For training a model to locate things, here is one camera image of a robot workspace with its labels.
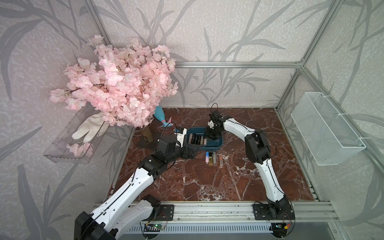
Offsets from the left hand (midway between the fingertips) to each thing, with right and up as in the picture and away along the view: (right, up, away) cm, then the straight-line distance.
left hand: (193, 146), depth 75 cm
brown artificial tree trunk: (-30, +5, +18) cm, 35 cm away
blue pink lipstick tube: (+8, -11, +16) cm, 21 cm away
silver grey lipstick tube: (+12, -10, +17) cm, 23 cm away
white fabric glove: (-45, +11, -7) cm, 47 cm away
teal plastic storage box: (+11, -3, +21) cm, 24 cm away
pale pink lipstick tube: (+7, -1, +24) cm, 25 cm away
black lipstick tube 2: (0, 0, +25) cm, 25 cm away
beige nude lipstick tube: (-4, 0, +25) cm, 25 cm away
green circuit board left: (-19, -39, -4) cm, 43 cm away
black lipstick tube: (-1, 0, +25) cm, 25 cm away
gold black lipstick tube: (+10, -10, +15) cm, 21 cm away
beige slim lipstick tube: (+5, -1, +25) cm, 25 cm away
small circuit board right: (+41, -39, -5) cm, 57 cm away
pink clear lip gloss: (+16, -11, +16) cm, 26 cm away
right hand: (+6, +2, +27) cm, 27 cm away
